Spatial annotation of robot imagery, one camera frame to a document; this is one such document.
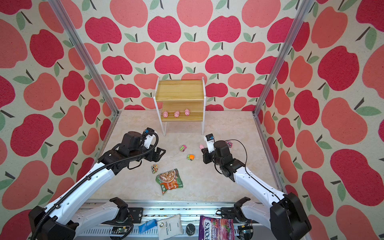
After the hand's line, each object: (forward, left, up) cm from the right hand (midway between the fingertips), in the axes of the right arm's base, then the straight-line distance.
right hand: (206, 148), depth 83 cm
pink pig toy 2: (+22, +20, +4) cm, 30 cm away
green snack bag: (-15, +20, -13) cm, 28 cm away
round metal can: (-38, +5, -4) cm, 38 cm away
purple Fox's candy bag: (-36, -7, -11) cm, 38 cm away
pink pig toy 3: (+25, +14, +3) cm, 29 cm away
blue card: (-38, +25, -10) cm, 47 cm away
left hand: (-7, +23, +7) cm, 25 cm away
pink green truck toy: (+6, +15, -12) cm, 20 cm away
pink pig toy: (+21, +28, +4) cm, 35 cm away
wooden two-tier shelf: (+18, +16, +18) cm, 31 cm away
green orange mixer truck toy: (0, +9, -12) cm, 15 cm away
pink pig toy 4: (+1, +3, +1) cm, 3 cm away
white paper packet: (-37, +15, -12) cm, 42 cm away
